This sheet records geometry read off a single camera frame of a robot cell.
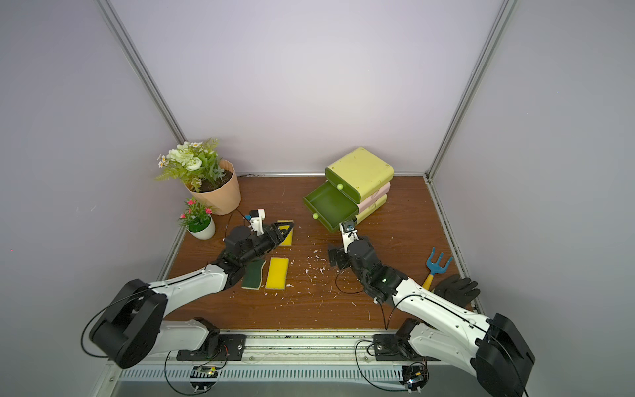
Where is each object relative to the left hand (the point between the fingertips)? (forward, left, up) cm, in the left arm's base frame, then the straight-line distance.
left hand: (294, 228), depth 80 cm
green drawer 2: (+22, -12, -16) cm, 30 cm away
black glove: (-13, -57, -19) cm, 61 cm away
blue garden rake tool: (-5, -51, -18) cm, 54 cm away
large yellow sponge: (-8, +8, -18) cm, 21 cm away
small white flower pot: (+5, +36, -12) cm, 38 cm away
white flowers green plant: (+18, +35, +12) cm, 41 cm away
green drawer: (+18, -16, +2) cm, 24 cm away
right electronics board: (-38, -37, -20) cm, 57 cm away
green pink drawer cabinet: (+16, -21, +4) cm, 27 cm away
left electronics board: (-38, +26, -20) cm, 50 cm away
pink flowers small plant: (+10, +40, -9) cm, 42 cm away
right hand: (-2, -16, 0) cm, 16 cm away
